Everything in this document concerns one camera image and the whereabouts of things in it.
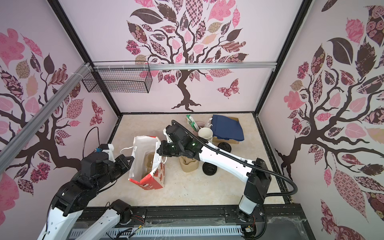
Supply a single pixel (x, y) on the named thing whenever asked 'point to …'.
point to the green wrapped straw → (192, 122)
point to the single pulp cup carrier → (149, 158)
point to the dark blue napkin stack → (223, 127)
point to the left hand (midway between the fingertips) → (135, 161)
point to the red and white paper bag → (155, 179)
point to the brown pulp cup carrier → (188, 164)
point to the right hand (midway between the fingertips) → (154, 150)
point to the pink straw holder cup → (201, 124)
